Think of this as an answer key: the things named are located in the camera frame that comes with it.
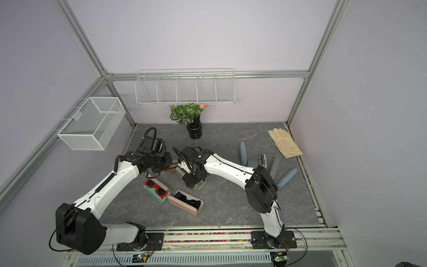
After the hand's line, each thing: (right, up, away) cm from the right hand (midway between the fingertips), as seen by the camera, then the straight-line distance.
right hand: (191, 179), depth 83 cm
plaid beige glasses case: (-8, +8, -4) cm, 12 cm away
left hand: (-9, +8, -1) cm, 13 cm away
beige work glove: (+57, +17, +26) cm, 65 cm away
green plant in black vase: (-3, +34, +8) cm, 35 cm away
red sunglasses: (-17, -7, +4) cm, 19 cm away
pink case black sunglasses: (-6, -10, -5) cm, 13 cm away
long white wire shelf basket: (-6, +51, +15) cm, 54 cm away
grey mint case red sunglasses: (-22, -8, +6) cm, 24 cm away
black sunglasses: (+1, -12, 0) cm, 12 cm away
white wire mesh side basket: (-50, +28, 0) cm, 57 cm away
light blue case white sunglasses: (+28, +12, +16) cm, 35 cm away
